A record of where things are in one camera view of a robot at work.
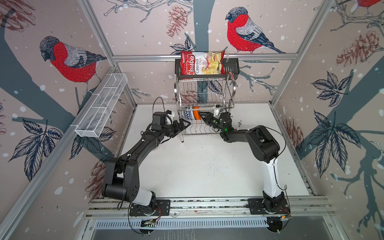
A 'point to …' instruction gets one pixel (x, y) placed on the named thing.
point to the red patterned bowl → (188, 114)
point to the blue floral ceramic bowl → (192, 117)
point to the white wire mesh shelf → (101, 104)
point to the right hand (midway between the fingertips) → (196, 117)
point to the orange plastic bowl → (197, 113)
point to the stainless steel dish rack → (196, 96)
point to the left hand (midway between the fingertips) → (186, 126)
